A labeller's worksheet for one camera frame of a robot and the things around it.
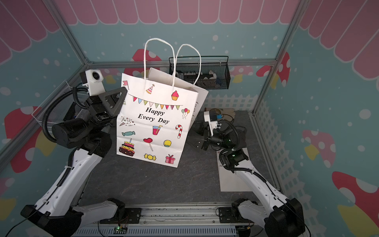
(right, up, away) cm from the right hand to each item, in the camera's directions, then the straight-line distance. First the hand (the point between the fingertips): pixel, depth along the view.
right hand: (185, 133), depth 58 cm
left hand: (-13, +10, -20) cm, 26 cm away
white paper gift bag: (+24, -29, +27) cm, 47 cm away
